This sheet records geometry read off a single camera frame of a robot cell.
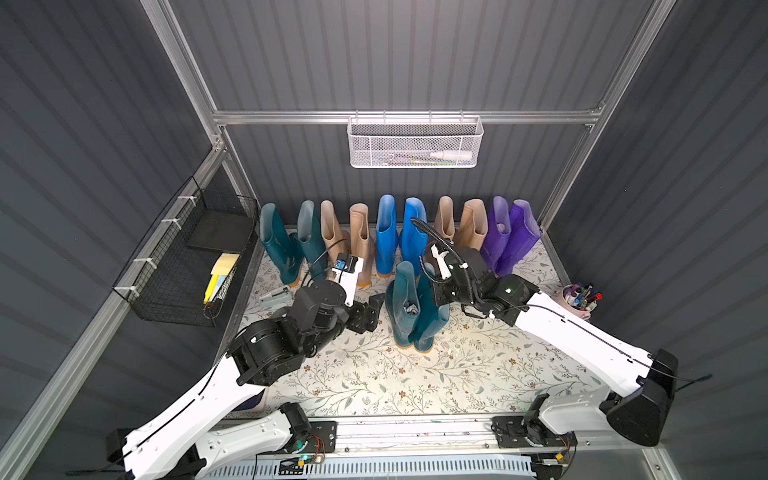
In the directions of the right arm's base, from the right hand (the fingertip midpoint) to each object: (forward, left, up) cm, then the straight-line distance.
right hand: (434, 281), depth 75 cm
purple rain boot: (+16, -19, +1) cm, 25 cm away
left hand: (-11, +15, +10) cm, 21 cm away
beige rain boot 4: (+20, -13, 0) cm, 24 cm away
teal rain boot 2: (-8, +1, -3) cm, 9 cm away
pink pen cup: (+2, -44, -12) cm, 45 cm away
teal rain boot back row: (+13, +33, +1) cm, 36 cm away
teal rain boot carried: (+20, +45, -11) cm, 51 cm away
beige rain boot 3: (+27, -6, -3) cm, 28 cm away
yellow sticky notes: (+1, +54, +3) cm, 54 cm away
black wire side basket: (-4, +63, +6) cm, 64 cm away
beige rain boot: (+13, +26, +1) cm, 29 cm away
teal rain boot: (-6, +8, -1) cm, 10 cm away
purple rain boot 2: (+16, -27, +1) cm, 31 cm away
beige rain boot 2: (+12, +19, 0) cm, 23 cm away
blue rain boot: (+17, +13, -1) cm, 21 cm away
